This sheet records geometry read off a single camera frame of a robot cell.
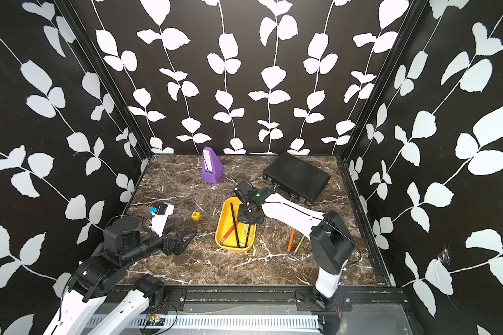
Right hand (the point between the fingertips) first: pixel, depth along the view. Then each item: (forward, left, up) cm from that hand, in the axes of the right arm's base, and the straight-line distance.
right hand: (241, 216), depth 85 cm
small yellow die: (+4, +22, -7) cm, 23 cm away
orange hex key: (-7, -21, -10) cm, 24 cm away
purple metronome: (+27, +17, -2) cm, 32 cm away
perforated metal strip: (-35, +4, -10) cm, 37 cm away
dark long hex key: (0, +3, -9) cm, 9 cm away
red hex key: (-3, +6, -10) cm, 12 cm away
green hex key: (-7, -25, -11) cm, 28 cm away
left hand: (-11, +15, +15) cm, 24 cm away
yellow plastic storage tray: (-4, +5, -10) cm, 12 cm away
